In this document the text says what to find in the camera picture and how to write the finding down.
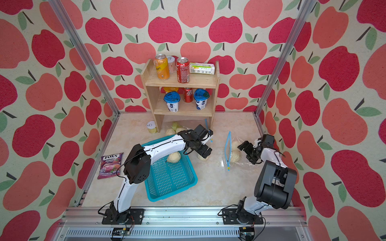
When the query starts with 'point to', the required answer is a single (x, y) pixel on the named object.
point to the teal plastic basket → (166, 179)
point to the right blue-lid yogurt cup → (201, 96)
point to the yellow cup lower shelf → (171, 89)
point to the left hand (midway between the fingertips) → (206, 151)
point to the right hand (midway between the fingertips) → (244, 154)
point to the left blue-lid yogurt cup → (172, 99)
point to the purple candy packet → (109, 164)
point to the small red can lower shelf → (188, 95)
